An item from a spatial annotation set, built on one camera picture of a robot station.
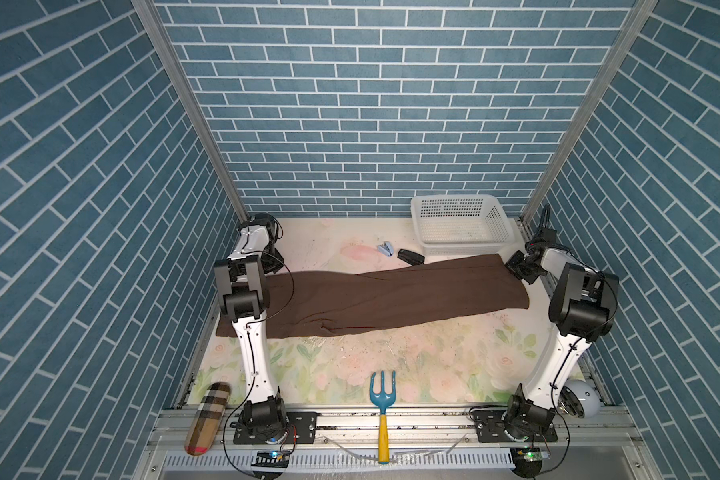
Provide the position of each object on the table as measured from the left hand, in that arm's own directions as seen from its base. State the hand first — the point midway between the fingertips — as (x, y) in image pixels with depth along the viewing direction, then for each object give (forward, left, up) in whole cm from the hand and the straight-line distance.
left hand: (269, 270), depth 104 cm
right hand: (-1, -85, +4) cm, 85 cm away
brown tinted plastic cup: (-46, +5, +2) cm, 46 cm away
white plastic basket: (+20, -70, 0) cm, 73 cm away
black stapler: (+5, -50, +1) cm, 50 cm away
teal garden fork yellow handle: (-42, -38, -1) cm, 57 cm away
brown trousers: (-8, -31, -3) cm, 32 cm away
